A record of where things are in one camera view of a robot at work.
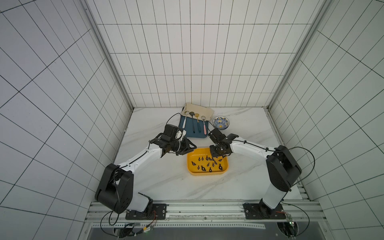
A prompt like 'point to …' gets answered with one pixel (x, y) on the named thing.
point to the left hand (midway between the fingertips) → (193, 150)
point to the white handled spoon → (186, 113)
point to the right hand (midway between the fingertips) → (209, 153)
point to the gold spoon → (197, 115)
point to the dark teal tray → (188, 127)
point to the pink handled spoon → (203, 118)
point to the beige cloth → (208, 113)
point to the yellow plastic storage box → (200, 162)
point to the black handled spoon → (192, 113)
